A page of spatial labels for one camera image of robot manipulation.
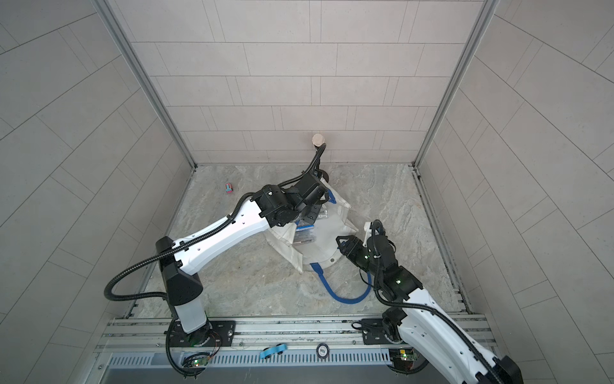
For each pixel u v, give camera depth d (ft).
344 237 2.36
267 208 1.59
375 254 1.84
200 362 2.11
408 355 2.24
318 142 2.99
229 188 3.44
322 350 2.27
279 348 2.22
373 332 2.33
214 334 2.29
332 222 2.95
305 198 1.75
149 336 2.37
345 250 2.27
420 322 1.63
